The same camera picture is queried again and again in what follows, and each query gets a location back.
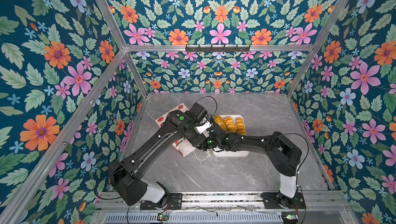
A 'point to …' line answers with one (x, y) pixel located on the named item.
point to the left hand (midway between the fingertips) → (201, 136)
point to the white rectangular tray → (217, 153)
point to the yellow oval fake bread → (220, 122)
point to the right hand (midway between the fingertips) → (194, 143)
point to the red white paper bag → (183, 145)
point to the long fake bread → (240, 125)
